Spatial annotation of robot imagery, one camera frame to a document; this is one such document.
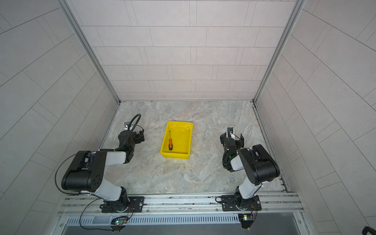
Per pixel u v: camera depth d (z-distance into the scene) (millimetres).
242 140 814
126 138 667
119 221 643
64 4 702
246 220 682
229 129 784
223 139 836
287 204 710
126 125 775
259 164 462
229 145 694
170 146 889
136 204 708
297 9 712
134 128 667
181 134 965
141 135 841
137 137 804
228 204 709
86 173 442
